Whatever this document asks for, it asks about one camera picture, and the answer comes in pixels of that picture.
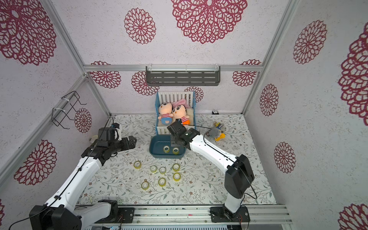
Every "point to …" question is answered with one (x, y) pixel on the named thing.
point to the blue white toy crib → (170, 97)
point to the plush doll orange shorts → (179, 111)
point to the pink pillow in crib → (181, 101)
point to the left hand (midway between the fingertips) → (129, 142)
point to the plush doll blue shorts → (165, 109)
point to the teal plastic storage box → (160, 147)
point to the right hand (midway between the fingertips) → (180, 140)
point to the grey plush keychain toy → (216, 132)
